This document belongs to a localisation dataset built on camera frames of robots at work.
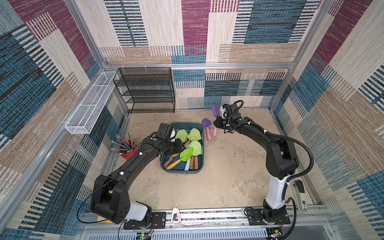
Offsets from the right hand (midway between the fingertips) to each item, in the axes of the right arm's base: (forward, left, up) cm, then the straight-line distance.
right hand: (216, 124), depth 96 cm
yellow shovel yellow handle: (-16, +26, -10) cm, 32 cm away
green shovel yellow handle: (-16, +21, -11) cm, 28 cm away
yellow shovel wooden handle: (-22, +30, -8) cm, 38 cm away
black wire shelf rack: (+27, +48, +7) cm, 56 cm away
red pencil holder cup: (-16, +53, -2) cm, 55 cm away
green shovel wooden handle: (0, +23, -12) cm, 26 cm away
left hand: (-18, +20, +1) cm, 27 cm away
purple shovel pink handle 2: (-5, +1, -1) cm, 5 cm away
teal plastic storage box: (-24, +23, -11) cm, 35 cm away
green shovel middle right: (-11, +13, -10) cm, 19 cm away
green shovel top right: (0, +14, -11) cm, 18 cm away
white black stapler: (-37, -39, -9) cm, 55 cm away
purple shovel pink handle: (+11, +5, -12) cm, 17 cm away
